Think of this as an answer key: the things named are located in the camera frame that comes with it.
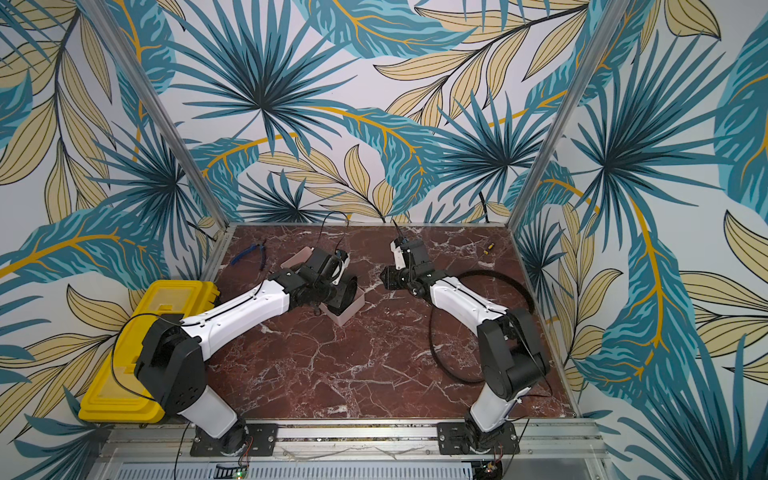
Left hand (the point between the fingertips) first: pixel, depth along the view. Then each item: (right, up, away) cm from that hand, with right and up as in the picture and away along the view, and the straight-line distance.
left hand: (341, 296), depth 86 cm
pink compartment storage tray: (-1, -8, +4) cm, 9 cm away
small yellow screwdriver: (+52, +15, +27) cm, 61 cm away
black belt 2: (+47, +6, +18) cm, 50 cm away
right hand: (+13, +6, +5) cm, 15 cm away
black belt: (+2, +1, -9) cm, 10 cm away
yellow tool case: (-44, -18, -23) cm, 52 cm away
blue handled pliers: (-37, +15, +25) cm, 47 cm away
